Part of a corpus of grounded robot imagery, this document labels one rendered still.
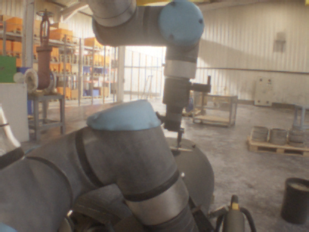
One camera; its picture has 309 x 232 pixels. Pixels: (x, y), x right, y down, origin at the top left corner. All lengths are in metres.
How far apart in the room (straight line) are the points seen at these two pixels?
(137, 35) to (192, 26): 0.11
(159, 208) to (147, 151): 0.08
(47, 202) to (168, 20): 0.36
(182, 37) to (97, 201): 0.44
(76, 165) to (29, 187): 0.09
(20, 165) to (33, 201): 0.03
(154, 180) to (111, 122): 0.09
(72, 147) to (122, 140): 0.07
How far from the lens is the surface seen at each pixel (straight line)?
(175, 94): 0.55
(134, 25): 0.45
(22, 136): 4.65
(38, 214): 0.21
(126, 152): 0.25
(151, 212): 0.29
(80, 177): 0.28
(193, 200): 0.90
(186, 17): 0.43
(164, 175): 0.27
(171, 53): 0.56
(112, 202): 0.56
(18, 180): 0.19
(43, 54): 4.99
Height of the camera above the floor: 1.23
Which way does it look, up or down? 9 degrees down
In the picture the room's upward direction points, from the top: 3 degrees clockwise
